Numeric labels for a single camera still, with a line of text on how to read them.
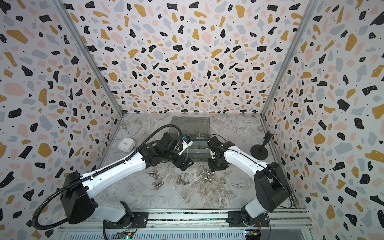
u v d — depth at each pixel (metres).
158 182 0.86
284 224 0.76
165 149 0.59
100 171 0.45
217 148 0.64
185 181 0.87
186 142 0.69
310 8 0.72
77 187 0.43
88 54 0.86
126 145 0.98
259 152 1.00
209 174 0.90
